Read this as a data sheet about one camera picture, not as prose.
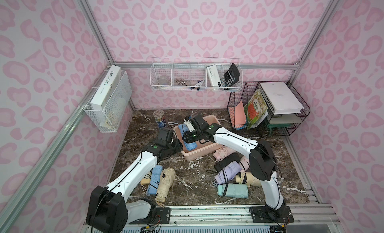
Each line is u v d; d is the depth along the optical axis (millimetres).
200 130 692
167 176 782
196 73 984
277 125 1012
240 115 1121
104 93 680
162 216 738
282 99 930
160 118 903
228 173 821
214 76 923
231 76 918
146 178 831
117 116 841
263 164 503
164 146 627
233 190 782
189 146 834
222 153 889
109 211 392
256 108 1001
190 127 739
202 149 816
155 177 827
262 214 713
